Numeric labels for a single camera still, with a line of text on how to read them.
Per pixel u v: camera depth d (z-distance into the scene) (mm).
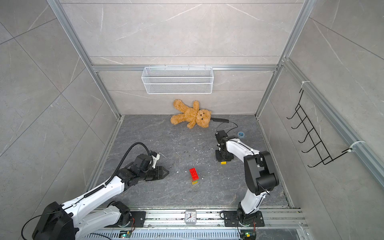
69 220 396
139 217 734
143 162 643
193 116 1107
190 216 730
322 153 637
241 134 1079
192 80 1007
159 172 715
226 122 1158
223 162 900
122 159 611
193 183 852
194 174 780
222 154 799
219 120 1183
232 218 730
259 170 482
